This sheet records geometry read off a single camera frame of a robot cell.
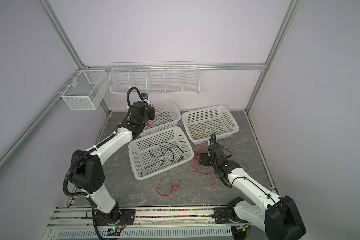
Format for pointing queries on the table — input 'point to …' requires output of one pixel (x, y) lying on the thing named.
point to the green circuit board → (113, 231)
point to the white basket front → (155, 153)
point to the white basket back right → (200, 124)
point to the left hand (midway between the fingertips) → (151, 106)
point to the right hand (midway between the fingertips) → (207, 155)
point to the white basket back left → (167, 115)
